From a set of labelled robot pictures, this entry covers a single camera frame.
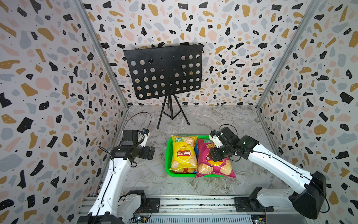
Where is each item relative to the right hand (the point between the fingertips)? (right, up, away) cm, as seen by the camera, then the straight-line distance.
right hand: (212, 154), depth 77 cm
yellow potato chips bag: (-15, -3, +1) cm, 16 cm away
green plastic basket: (-25, -5, +5) cm, 26 cm away
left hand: (-37, +3, +2) cm, 37 cm away
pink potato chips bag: (-4, -5, -5) cm, 8 cm away
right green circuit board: (+23, -32, -6) cm, 40 cm away
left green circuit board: (-37, -31, -7) cm, 49 cm away
